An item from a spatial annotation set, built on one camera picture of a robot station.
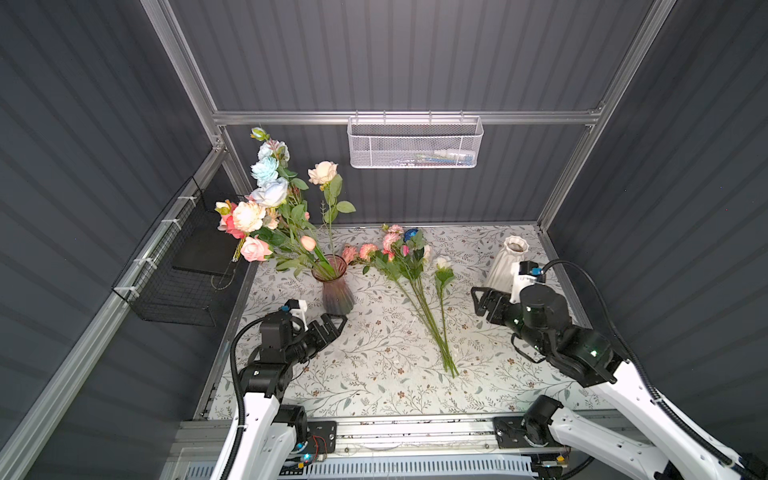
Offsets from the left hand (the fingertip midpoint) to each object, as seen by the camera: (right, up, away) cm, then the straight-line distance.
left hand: (338, 326), depth 77 cm
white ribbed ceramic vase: (+51, +21, +10) cm, 56 cm away
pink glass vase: (-2, +6, +10) cm, 11 cm away
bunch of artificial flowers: (+19, +18, +29) cm, 39 cm away
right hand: (+36, +9, -8) cm, 38 cm away
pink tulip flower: (-7, +22, 0) cm, 23 cm away
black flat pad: (-33, +20, -2) cm, 39 cm away
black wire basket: (-37, +14, -5) cm, 40 cm away
